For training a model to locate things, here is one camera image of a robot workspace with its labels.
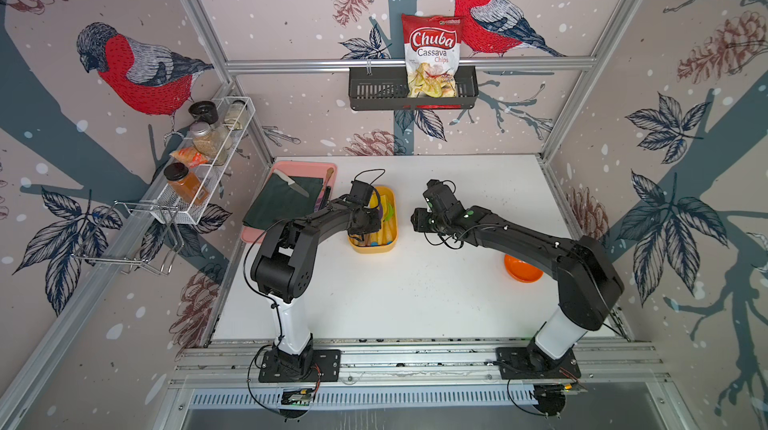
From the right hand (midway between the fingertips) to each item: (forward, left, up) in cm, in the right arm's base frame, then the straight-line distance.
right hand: (415, 217), depth 88 cm
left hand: (+4, +11, -8) cm, 14 cm away
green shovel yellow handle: (+9, +9, -9) cm, 15 cm away
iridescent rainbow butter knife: (+29, +34, -12) cm, 46 cm away
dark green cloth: (+14, +51, -13) cm, 54 cm away
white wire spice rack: (-11, +58, +20) cm, 63 cm away
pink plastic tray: (+28, +48, -10) cm, 57 cm away
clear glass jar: (+20, +54, +22) cm, 62 cm away
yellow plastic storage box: (-2, +9, -9) cm, 13 cm away
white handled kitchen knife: (+22, +48, -11) cm, 54 cm away
